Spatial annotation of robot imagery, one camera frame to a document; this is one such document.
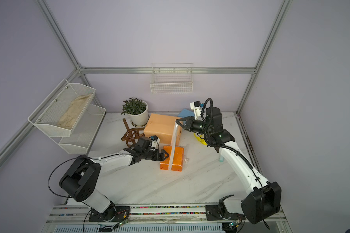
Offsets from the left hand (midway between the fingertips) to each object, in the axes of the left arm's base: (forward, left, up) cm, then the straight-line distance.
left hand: (162, 156), depth 90 cm
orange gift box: (-5, -10, +6) cm, 12 cm away
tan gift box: (+18, 0, +9) cm, 20 cm away
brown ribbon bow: (+20, +25, -5) cm, 32 cm away
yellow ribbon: (+14, -27, -4) cm, 31 cm away
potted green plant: (+31, +19, +12) cm, 38 cm away
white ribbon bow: (-3, -7, +16) cm, 18 cm away
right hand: (+3, -10, +28) cm, 30 cm away
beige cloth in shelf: (+12, +49, +25) cm, 57 cm away
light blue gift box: (+39, -16, 0) cm, 42 cm away
